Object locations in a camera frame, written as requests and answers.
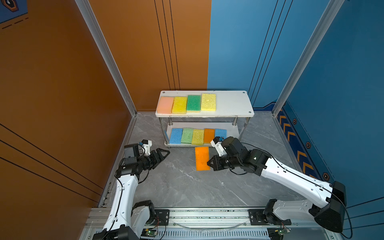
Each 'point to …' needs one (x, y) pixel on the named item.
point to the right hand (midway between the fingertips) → (206, 163)
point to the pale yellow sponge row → (198, 137)
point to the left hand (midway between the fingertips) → (166, 154)
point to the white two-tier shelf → (194, 118)
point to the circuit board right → (277, 233)
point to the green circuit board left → (149, 232)
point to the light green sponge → (187, 135)
